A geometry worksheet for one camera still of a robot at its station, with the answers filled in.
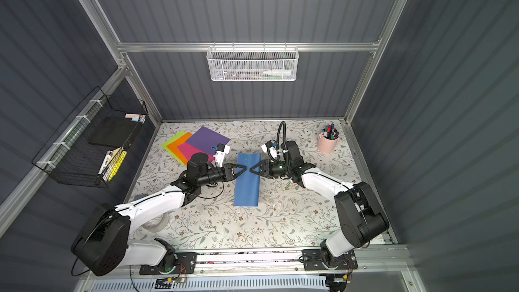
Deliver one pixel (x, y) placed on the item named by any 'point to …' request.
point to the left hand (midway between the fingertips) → (244, 169)
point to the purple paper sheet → (205, 139)
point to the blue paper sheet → (247, 185)
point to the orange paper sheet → (173, 146)
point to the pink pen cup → (328, 139)
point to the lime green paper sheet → (170, 140)
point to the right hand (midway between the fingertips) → (255, 171)
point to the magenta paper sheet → (188, 151)
